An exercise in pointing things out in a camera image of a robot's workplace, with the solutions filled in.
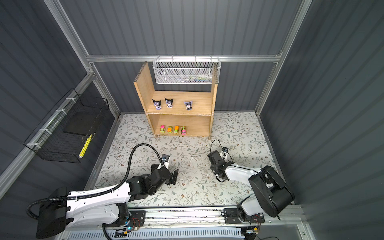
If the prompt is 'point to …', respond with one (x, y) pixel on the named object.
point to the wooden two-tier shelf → (177, 113)
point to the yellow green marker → (85, 146)
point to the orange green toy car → (170, 129)
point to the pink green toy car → (162, 129)
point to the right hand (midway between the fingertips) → (219, 164)
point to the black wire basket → (62, 136)
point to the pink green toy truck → (183, 131)
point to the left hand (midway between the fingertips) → (171, 168)
